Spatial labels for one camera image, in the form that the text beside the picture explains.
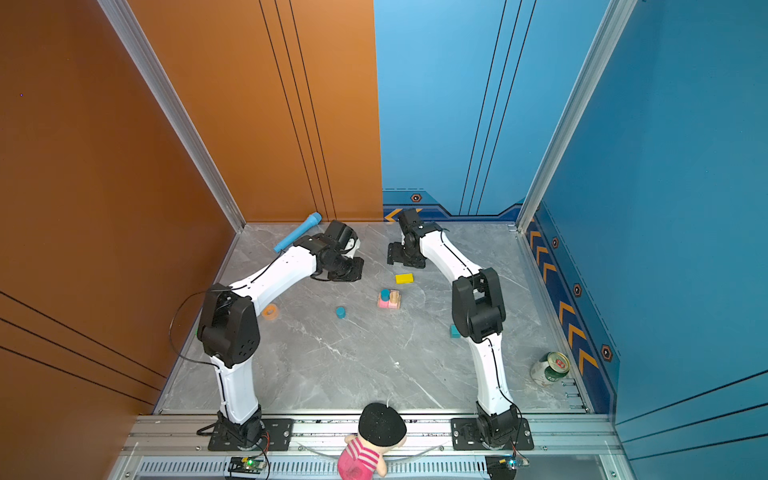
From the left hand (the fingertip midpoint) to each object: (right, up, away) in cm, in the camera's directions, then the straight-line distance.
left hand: (363, 272), depth 92 cm
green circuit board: (-26, -45, -21) cm, 56 cm away
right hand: (+11, +3, +7) cm, 13 cm away
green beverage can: (+51, -22, -18) cm, 58 cm away
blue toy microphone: (-23, +18, +26) cm, 40 cm away
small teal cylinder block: (-7, -13, +3) cm, 15 cm away
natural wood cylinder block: (+10, -8, +2) cm, 13 cm away
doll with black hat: (+7, -34, -25) cm, 42 cm away
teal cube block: (+28, -18, -2) cm, 33 cm away
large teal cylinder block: (+7, -7, +3) cm, 11 cm away
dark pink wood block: (+7, -10, +3) cm, 13 cm away
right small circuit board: (+38, -43, -22) cm, 62 cm away
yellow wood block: (+14, -3, +11) cm, 18 cm away
